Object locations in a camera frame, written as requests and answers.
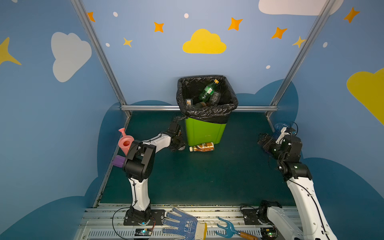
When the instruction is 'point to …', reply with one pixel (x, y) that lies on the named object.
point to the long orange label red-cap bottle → (200, 104)
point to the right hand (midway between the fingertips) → (267, 136)
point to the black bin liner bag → (189, 87)
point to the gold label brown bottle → (204, 147)
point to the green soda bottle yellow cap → (208, 91)
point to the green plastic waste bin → (200, 131)
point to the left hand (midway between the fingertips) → (184, 144)
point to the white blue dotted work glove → (189, 228)
